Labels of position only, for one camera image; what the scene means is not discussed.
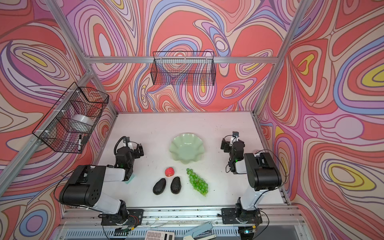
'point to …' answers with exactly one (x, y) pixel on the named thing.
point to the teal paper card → (131, 177)
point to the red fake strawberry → (169, 172)
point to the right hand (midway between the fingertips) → (231, 141)
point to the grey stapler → (202, 232)
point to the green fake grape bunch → (198, 183)
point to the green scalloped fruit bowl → (187, 148)
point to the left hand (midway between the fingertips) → (134, 144)
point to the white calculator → (159, 235)
